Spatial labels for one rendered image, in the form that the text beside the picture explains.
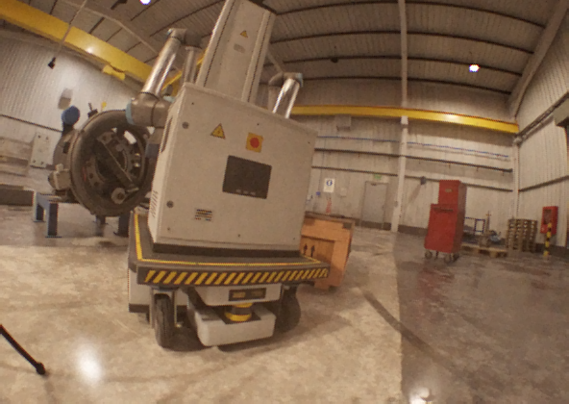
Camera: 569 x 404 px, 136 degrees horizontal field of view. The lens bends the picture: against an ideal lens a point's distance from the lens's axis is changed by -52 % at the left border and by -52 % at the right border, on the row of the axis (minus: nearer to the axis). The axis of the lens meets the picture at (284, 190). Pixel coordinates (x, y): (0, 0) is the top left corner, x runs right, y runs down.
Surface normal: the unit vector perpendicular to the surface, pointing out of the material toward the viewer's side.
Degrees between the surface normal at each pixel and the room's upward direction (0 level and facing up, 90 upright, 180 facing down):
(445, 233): 90
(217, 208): 90
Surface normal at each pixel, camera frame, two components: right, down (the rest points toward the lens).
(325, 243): -0.32, -0.11
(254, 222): 0.58, 0.05
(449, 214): -0.81, -0.16
